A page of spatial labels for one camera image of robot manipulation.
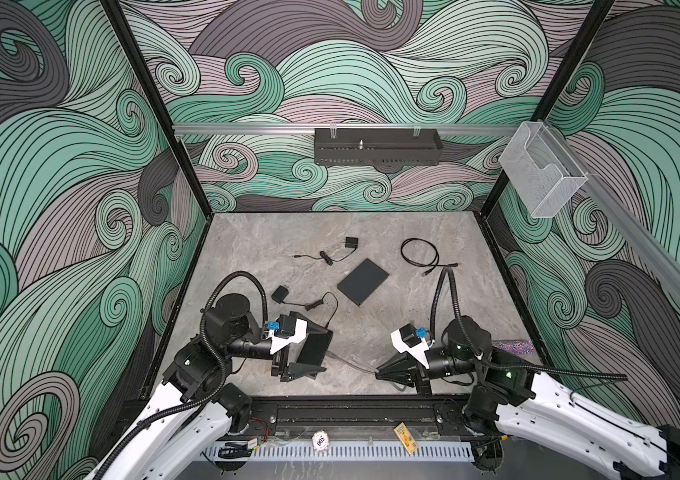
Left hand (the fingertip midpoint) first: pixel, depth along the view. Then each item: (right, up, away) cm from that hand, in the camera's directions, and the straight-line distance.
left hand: (324, 345), depth 58 cm
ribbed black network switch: (-4, -10, +26) cm, 28 cm away
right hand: (+11, -7, +2) cm, 13 cm away
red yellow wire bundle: (-18, -24, +15) cm, 34 cm away
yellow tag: (+19, -27, +12) cm, 35 cm away
